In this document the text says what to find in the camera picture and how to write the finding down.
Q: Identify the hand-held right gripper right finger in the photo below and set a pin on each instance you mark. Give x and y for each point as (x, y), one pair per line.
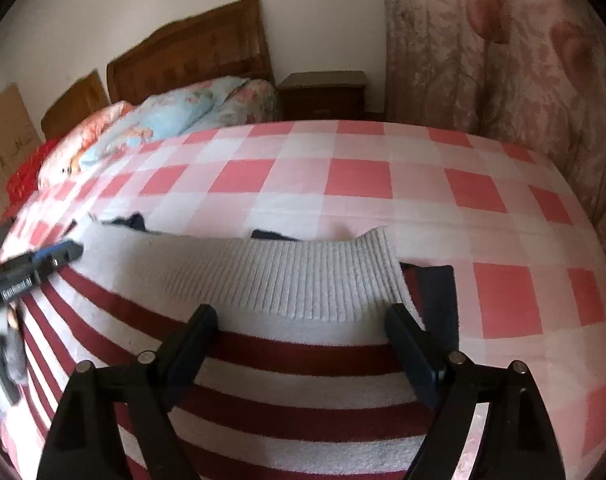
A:
(423, 365)

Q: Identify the red white striped sweater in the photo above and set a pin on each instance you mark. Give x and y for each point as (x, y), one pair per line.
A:
(263, 340)

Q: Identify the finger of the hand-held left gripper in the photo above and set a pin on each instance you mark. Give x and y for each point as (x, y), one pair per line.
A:
(58, 254)

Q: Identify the large wooden headboard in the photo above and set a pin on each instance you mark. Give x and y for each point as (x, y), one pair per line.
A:
(193, 52)

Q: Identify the light blue floral pillow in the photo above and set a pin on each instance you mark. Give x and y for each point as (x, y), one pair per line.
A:
(168, 115)

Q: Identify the dark wooden nightstand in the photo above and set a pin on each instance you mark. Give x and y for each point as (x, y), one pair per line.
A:
(323, 95)

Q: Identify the red patterned cloth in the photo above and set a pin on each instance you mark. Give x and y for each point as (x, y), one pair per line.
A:
(25, 170)

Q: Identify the floral curtain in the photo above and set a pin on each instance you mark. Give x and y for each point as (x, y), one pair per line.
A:
(508, 60)

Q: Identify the pink floral pillow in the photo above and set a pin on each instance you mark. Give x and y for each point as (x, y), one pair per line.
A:
(253, 100)

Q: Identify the person's left hand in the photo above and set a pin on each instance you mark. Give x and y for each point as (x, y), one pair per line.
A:
(10, 355)

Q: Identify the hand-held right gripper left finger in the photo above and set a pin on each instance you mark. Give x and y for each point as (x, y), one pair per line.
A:
(183, 360)

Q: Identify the orange floral pillow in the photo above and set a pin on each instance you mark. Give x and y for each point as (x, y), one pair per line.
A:
(83, 145)

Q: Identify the small wooden headboard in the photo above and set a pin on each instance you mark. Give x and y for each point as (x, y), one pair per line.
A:
(75, 105)

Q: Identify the pink checked bed sheet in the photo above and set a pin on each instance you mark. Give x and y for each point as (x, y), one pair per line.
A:
(383, 185)

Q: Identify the cardboard box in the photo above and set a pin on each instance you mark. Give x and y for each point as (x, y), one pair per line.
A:
(8, 130)

